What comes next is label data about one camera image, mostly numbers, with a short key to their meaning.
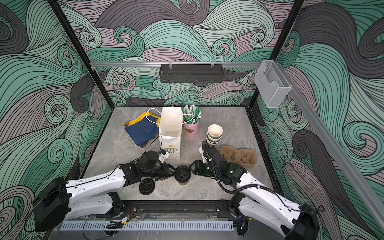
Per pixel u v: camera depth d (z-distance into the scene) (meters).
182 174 0.74
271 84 0.78
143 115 1.10
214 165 0.55
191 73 0.97
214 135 0.81
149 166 0.62
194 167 0.73
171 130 1.01
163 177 0.67
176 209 0.75
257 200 0.48
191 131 0.95
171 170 0.74
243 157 0.87
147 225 0.70
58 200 0.40
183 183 0.81
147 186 0.79
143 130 0.97
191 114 0.95
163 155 0.74
